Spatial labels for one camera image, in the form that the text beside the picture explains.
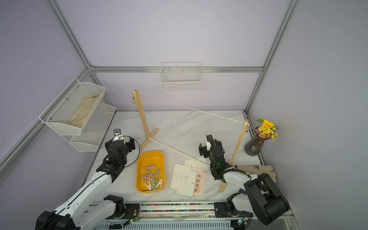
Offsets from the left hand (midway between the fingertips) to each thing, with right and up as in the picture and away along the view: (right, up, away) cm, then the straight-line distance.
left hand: (121, 140), depth 82 cm
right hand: (+53, -3, +8) cm, 53 cm away
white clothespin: (+17, -26, -2) cm, 31 cm away
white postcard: (+44, -17, +8) cm, 48 cm away
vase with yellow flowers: (+82, +6, -4) cm, 82 cm away
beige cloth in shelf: (-20, +20, 0) cm, 29 cm away
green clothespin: (+19, -25, -2) cm, 32 cm away
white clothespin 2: (+23, -25, 0) cm, 34 cm away
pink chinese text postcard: (+46, -27, -1) cm, 53 cm away
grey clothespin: (+20, -20, +4) cm, 28 cm away
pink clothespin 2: (+14, -19, +4) cm, 25 cm away
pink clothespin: (+15, -17, +7) cm, 23 cm away
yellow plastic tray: (+15, -13, +11) cm, 23 cm away
